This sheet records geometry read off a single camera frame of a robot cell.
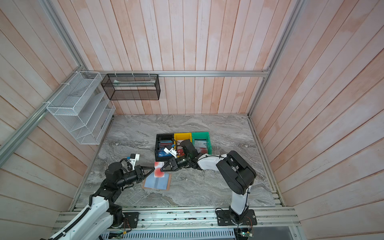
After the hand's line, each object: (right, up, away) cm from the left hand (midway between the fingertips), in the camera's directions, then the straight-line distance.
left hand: (154, 170), depth 77 cm
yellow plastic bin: (+11, +16, +21) cm, 28 cm away
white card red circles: (+1, +2, +2) cm, 3 cm away
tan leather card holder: (+1, -10, +9) cm, 13 cm away
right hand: (+4, -1, +2) cm, 5 cm away
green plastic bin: (+27, +13, +25) cm, 39 cm away
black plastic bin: (0, +13, +24) cm, 28 cm away
